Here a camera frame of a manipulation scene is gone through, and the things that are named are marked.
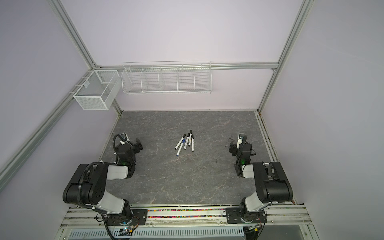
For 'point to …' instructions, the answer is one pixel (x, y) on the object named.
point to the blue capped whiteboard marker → (180, 147)
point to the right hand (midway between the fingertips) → (241, 143)
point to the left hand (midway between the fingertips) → (131, 141)
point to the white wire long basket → (190, 77)
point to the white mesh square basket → (98, 90)
